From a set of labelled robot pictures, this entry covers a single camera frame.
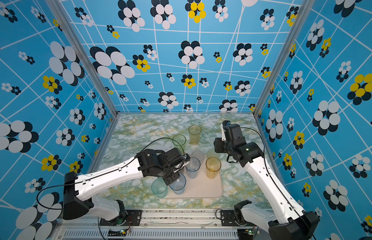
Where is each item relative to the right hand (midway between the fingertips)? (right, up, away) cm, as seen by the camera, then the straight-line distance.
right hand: (219, 142), depth 76 cm
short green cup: (-2, -8, +16) cm, 18 cm away
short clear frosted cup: (-10, -8, +11) cm, 17 cm away
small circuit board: (+12, -43, -5) cm, 45 cm away
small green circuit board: (-53, -44, -3) cm, 69 cm away
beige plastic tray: (-8, -27, +10) cm, 30 cm away
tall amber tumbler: (-3, -13, +3) cm, 13 cm away
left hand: (-21, -15, -4) cm, 27 cm away
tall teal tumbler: (-32, -26, +6) cm, 41 cm away
